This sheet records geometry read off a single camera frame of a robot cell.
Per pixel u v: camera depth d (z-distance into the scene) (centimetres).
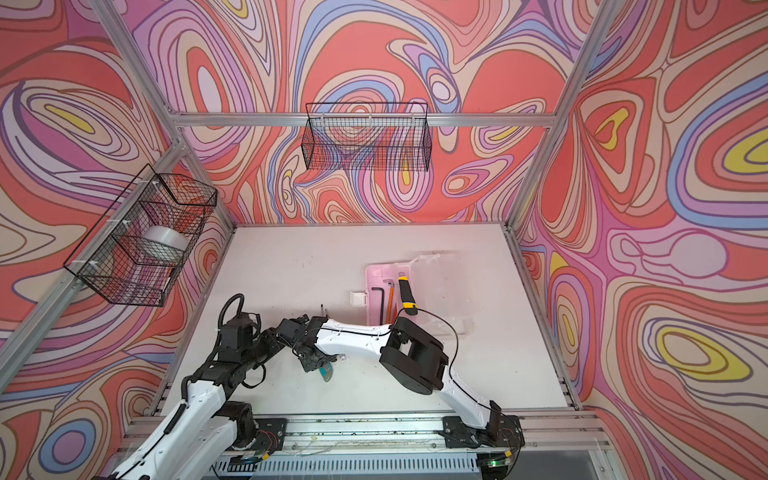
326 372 82
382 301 98
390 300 98
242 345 66
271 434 73
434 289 91
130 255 72
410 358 51
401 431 75
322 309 96
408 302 88
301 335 68
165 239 73
